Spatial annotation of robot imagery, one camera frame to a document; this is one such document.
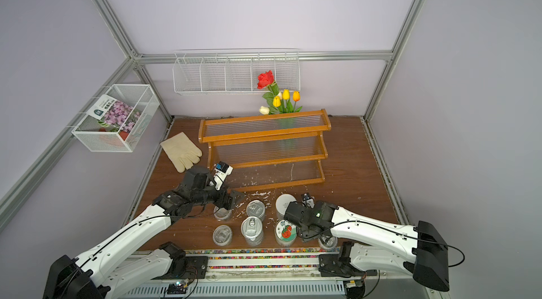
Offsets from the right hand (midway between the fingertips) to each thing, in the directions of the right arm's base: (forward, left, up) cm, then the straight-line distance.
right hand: (311, 228), depth 77 cm
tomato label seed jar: (-2, +10, +2) cm, 10 cm away
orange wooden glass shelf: (+38, +17, -4) cm, 42 cm away
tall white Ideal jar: (+8, +11, +3) cm, 14 cm away
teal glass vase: (+41, +7, -3) cm, 42 cm away
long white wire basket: (+65, +33, +24) cm, 76 cm away
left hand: (+11, +29, +7) cm, 32 cm away
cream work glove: (+39, +61, -5) cm, 72 cm away
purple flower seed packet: (+32, +70, +29) cm, 82 cm away
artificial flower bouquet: (+44, +12, +23) cm, 51 cm away
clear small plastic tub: (+6, +34, -1) cm, 34 cm away
